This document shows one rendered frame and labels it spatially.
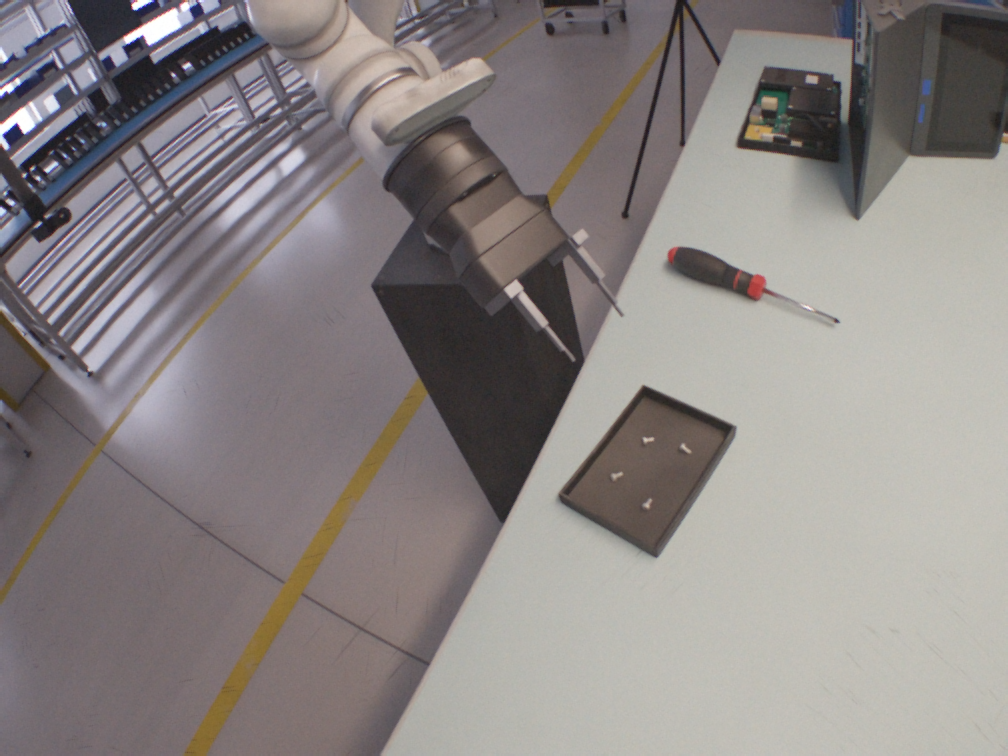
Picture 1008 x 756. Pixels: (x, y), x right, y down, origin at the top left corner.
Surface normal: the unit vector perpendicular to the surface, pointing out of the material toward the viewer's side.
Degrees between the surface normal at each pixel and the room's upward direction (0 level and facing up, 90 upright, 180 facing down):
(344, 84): 60
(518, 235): 45
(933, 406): 0
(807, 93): 0
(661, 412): 0
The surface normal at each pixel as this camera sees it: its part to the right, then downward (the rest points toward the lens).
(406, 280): -0.24, -0.64
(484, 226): 0.25, -0.18
